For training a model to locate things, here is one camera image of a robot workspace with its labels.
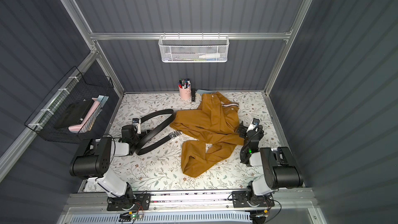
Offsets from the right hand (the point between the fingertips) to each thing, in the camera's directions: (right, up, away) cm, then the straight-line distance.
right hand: (251, 123), depth 90 cm
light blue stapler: (-30, +21, +26) cm, 45 cm away
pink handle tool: (-83, +1, -24) cm, 86 cm away
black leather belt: (-46, -8, +7) cm, 47 cm away
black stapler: (-35, +19, +26) cm, 48 cm away
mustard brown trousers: (-20, +1, +6) cm, 21 cm away
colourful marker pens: (-42, +26, +19) cm, 53 cm away
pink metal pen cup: (-41, +20, +22) cm, 51 cm away
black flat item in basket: (-86, +7, -21) cm, 89 cm away
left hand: (-65, -5, +8) cm, 66 cm away
